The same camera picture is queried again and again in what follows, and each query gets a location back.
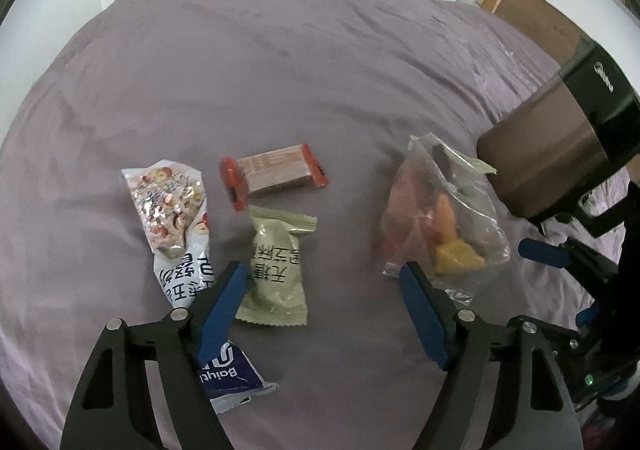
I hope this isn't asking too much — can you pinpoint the clear bag dried fruit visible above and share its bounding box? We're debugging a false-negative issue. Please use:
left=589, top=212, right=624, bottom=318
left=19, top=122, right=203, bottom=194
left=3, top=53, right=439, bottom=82
left=381, top=133, right=511, bottom=305

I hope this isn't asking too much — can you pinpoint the green pastry packet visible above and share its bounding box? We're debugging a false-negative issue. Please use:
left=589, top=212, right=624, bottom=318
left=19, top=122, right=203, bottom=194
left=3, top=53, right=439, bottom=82
left=236, top=206, right=318, bottom=327

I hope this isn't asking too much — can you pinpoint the cereal yogurt snack bag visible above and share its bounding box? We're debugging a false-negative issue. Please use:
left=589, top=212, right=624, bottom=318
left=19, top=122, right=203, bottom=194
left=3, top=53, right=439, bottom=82
left=122, top=159, right=278, bottom=413

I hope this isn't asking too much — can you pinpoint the red brown snack bar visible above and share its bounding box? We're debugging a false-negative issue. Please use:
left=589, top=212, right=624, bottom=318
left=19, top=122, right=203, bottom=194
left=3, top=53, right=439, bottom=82
left=219, top=143, right=329, bottom=211

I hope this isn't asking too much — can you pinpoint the wooden headboard panel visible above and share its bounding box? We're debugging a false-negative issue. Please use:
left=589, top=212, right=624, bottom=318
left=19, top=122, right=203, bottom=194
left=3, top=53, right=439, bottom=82
left=480, top=0, right=591, bottom=65

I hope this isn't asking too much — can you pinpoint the grey purple bed cover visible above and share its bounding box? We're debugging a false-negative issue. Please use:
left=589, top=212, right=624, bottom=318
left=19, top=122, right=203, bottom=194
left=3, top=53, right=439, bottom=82
left=1, top=0, right=560, bottom=449

